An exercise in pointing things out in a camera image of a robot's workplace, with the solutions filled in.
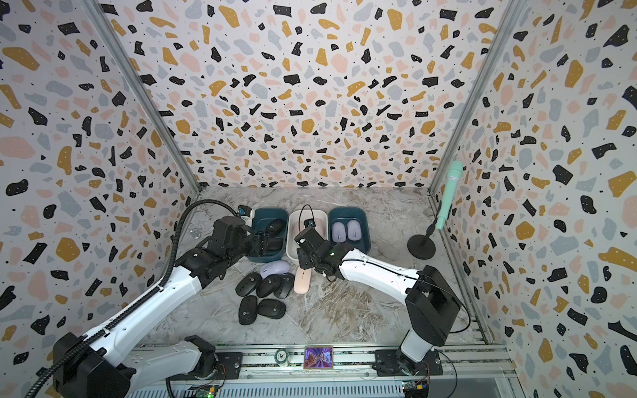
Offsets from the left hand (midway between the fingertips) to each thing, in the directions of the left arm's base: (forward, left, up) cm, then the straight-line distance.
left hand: (264, 234), depth 80 cm
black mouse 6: (+16, +2, -19) cm, 24 cm away
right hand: (-2, -15, -8) cm, 17 cm away
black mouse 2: (-10, +1, -18) cm, 20 cm away
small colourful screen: (-32, -17, -20) cm, 41 cm away
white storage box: (+18, -6, -19) cm, 27 cm away
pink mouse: (-7, -11, -19) cm, 23 cm away
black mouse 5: (-18, -2, -18) cm, 25 cm away
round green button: (-32, -7, -15) cm, 36 cm away
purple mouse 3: (+14, -31, -19) cm, 39 cm away
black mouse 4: (-18, +6, -18) cm, 26 cm away
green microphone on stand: (+7, -58, -21) cm, 62 cm away
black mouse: (-9, +8, -18) cm, 22 cm away
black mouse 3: (-9, -4, -20) cm, 22 cm away
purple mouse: (-2, 0, -18) cm, 18 cm away
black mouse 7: (+8, +1, -18) cm, 19 cm away
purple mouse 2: (+13, -24, -18) cm, 33 cm away
